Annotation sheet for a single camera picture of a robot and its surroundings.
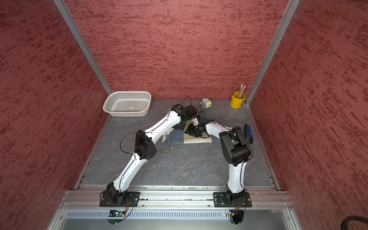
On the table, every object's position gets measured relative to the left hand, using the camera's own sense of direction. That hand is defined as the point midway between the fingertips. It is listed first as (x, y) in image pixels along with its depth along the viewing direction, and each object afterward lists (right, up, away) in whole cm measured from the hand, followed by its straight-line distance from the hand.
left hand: (173, 127), depth 92 cm
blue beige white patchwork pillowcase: (+1, -7, +5) cm, 9 cm away
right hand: (+9, -5, +4) cm, 11 cm away
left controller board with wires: (-26, -42, -21) cm, 53 cm away
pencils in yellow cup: (+53, +28, +18) cm, 62 cm away
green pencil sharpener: (+25, +17, +19) cm, 35 cm away
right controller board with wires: (+35, -43, -21) cm, 59 cm away
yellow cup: (+50, +18, +24) cm, 58 cm away
